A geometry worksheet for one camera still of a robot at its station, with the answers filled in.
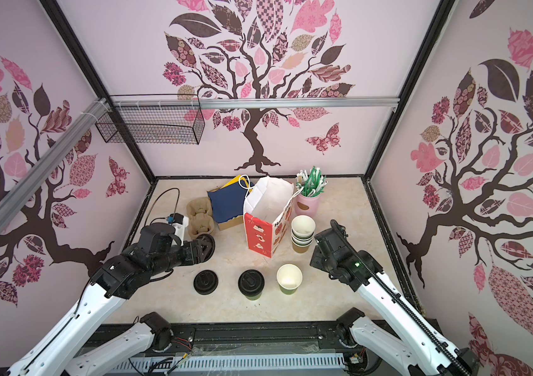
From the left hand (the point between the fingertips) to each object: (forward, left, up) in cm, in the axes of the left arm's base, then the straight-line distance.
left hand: (202, 251), depth 71 cm
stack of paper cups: (+14, -34, -9) cm, 37 cm away
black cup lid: (0, -2, +3) cm, 3 cm away
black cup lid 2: (-7, -15, -9) cm, 19 cm away
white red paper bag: (+28, -20, -18) cm, 39 cm away
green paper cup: (-9, -16, -17) cm, 25 cm away
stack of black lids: (-3, +2, -19) cm, 19 cm away
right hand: (+1, -38, -6) cm, 38 cm away
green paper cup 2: (-2, -28, -16) cm, 33 cm away
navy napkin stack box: (+34, -1, -19) cm, 39 cm away
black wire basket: (+54, +28, +13) cm, 62 cm away
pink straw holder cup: (+27, -37, -11) cm, 47 cm away
